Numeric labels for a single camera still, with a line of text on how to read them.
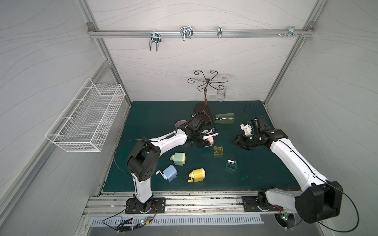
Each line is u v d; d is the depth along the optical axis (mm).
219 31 782
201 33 785
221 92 976
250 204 732
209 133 742
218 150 938
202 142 784
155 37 783
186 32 764
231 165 881
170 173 769
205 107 1077
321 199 387
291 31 766
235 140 756
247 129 749
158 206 734
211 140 841
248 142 689
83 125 677
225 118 1031
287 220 714
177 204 748
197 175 761
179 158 832
